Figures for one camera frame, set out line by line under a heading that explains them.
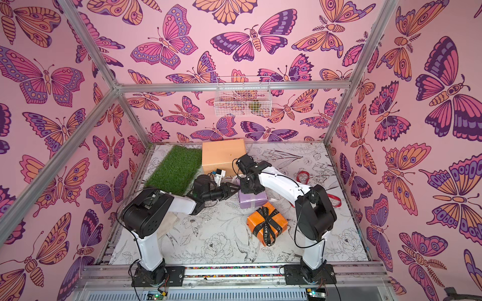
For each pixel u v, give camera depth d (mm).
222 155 925
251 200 873
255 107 944
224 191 817
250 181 646
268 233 765
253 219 815
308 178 1028
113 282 738
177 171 1030
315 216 479
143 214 510
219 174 876
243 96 955
